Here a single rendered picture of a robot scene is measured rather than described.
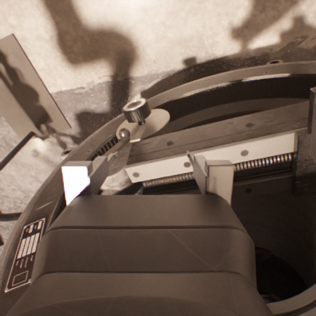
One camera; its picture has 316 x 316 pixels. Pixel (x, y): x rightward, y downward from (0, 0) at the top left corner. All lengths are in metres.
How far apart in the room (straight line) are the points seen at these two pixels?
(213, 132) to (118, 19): 0.62
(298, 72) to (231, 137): 0.25
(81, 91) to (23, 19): 0.31
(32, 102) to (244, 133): 0.95
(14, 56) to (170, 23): 0.60
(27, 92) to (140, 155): 0.83
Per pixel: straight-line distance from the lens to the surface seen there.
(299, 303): 0.35
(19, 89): 1.12
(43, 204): 0.40
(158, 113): 0.46
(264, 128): 0.33
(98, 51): 0.91
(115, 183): 0.36
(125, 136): 0.39
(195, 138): 0.33
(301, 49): 0.93
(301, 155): 0.32
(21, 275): 0.33
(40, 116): 1.14
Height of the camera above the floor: 0.83
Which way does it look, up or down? 50 degrees down
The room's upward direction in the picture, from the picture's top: 170 degrees counter-clockwise
